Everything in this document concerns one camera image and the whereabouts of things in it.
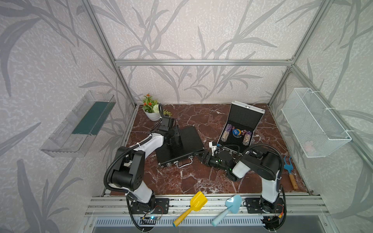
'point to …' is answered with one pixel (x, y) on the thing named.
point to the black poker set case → (178, 149)
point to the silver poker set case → (243, 120)
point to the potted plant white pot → (152, 116)
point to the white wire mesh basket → (317, 131)
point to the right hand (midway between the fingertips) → (195, 156)
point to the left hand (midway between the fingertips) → (176, 130)
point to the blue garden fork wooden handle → (290, 167)
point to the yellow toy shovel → (197, 202)
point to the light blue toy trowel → (233, 204)
